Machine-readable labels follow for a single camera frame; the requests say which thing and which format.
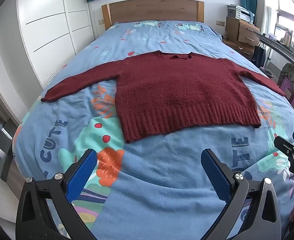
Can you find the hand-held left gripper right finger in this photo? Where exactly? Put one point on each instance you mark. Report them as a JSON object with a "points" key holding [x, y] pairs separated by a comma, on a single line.
{"points": [[215, 173]]}

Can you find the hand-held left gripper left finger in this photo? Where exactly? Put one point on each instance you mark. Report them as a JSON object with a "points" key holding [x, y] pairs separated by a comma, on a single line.
{"points": [[83, 173]]}

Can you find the dark red knitted sweater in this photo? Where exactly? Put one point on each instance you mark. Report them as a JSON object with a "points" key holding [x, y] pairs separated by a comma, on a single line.
{"points": [[182, 92]]}

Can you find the chair with piled clothes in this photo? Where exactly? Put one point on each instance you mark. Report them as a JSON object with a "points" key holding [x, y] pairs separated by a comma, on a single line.
{"points": [[293, 80]]}

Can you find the blue printed bed blanket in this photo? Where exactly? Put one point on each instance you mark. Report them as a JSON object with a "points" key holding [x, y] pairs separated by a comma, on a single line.
{"points": [[162, 177]]}

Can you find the dark bag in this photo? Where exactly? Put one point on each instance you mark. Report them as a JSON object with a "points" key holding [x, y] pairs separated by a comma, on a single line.
{"points": [[259, 53]]}

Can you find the wooden dresser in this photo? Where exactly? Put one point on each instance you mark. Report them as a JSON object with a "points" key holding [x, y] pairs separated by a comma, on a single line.
{"points": [[241, 33]]}

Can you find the window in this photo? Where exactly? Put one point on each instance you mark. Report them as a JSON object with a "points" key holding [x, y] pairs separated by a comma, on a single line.
{"points": [[284, 12]]}

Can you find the white wardrobe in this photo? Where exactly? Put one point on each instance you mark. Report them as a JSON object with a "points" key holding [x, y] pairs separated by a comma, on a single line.
{"points": [[49, 25]]}

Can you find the wooden bed headboard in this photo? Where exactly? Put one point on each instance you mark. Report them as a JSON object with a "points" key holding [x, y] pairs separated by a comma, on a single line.
{"points": [[152, 11]]}

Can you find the wall socket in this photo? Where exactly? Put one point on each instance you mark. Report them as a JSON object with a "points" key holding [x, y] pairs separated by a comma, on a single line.
{"points": [[220, 22], [101, 21]]}

